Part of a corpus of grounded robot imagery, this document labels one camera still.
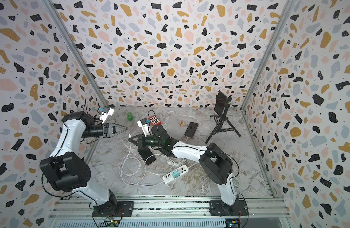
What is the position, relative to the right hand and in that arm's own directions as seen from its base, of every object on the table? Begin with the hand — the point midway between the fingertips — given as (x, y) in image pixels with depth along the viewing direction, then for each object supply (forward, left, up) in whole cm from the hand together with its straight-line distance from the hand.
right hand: (130, 141), depth 73 cm
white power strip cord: (-2, -33, -25) cm, 41 cm away
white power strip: (-11, -19, -21) cm, 30 cm away
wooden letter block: (+30, -25, -22) cm, 45 cm away
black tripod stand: (+25, -55, -17) cm, 62 cm away
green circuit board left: (-33, +8, -24) cm, 42 cm away
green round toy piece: (+36, +16, -21) cm, 44 cm away
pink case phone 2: (+5, -2, -23) cm, 23 cm away
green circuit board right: (-31, -53, -27) cm, 67 cm away
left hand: (+3, +1, +5) cm, 6 cm away
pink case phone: (+29, -32, -28) cm, 52 cm away
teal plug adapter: (-10, -24, -18) cm, 31 cm away
